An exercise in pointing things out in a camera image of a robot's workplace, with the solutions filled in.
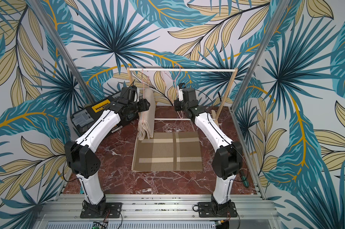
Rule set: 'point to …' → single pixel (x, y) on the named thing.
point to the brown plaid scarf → (168, 151)
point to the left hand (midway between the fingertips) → (146, 105)
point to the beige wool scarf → (147, 119)
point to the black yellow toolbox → (81, 119)
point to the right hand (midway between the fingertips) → (164, 103)
